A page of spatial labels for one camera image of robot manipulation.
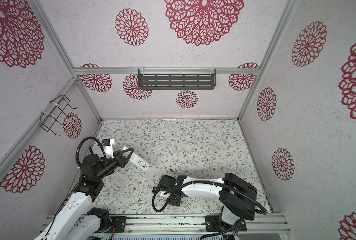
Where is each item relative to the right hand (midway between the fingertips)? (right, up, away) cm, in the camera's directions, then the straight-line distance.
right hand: (171, 195), depth 82 cm
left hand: (-19, +25, -7) cm, 32 cm away
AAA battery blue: (0, +11, +10) cm, 15 cm away
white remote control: (-17, +21, -7) cm, 28 cm away
